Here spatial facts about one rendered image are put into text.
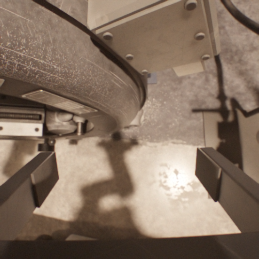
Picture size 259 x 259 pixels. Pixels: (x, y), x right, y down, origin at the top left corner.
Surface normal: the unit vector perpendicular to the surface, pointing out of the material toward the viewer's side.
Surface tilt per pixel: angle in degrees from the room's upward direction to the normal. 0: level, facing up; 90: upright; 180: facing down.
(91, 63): 68
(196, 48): 90
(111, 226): 0
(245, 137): 0
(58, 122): 16
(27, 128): 25
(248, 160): 0
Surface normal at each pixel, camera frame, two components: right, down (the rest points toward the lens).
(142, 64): 0.01, 0.99
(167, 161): -0.11, -0.15
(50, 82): 0.24, 0.92
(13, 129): 0.32, -0.15
